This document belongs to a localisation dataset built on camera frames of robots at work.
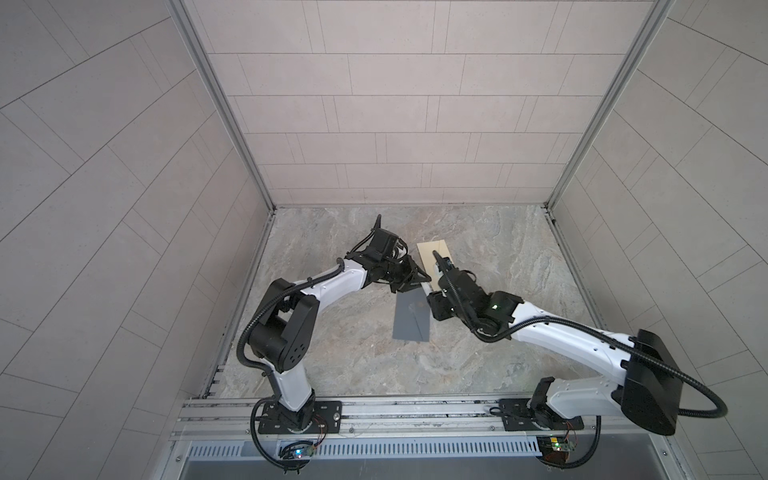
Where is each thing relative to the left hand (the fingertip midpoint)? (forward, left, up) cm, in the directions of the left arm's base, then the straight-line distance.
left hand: (436, 278), depth 82 cm
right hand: (-6, +2, -3) cm, 7 cm away
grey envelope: (-5, +6, -14) cm, 16 cm away
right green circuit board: (-37, -26, -13) cm, 47 cm away
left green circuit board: (-38, +33, -9) cm, 51 cm away
